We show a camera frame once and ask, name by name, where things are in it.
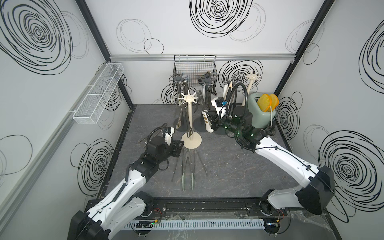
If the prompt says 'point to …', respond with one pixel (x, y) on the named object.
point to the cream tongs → (208, 124)
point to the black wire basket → (193, 67)
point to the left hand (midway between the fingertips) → (181, 142)
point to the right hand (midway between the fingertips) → (206, 111)
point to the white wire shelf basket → (92, 106)
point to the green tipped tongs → (188, 157)
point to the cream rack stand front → (189, 141)
